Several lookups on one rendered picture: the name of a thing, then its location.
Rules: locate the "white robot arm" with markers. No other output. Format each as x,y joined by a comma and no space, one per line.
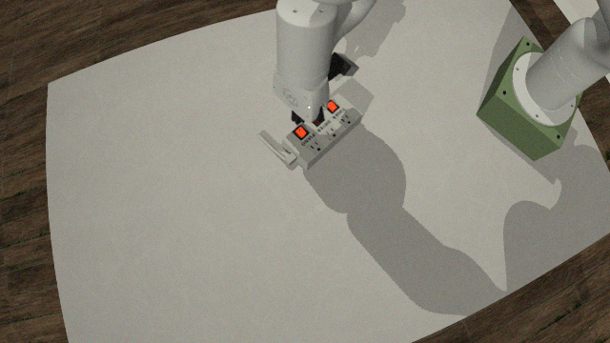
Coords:
307,33

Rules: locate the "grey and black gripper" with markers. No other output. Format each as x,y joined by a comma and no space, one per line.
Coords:
304,102

